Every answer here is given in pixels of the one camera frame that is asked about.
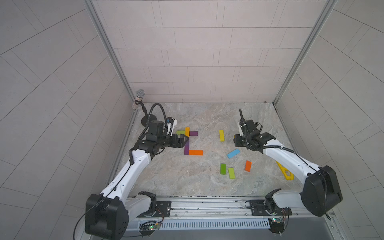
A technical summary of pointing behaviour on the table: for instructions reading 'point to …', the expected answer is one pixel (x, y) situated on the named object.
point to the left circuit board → (148, 228)
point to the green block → (223, 169)
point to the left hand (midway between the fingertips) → (184, 136)
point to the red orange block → (248, 166)
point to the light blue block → (233, 153)
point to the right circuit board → (276, 225)
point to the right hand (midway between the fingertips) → (234, 139)
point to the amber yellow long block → (187, 130)
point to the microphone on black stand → (146, 118)
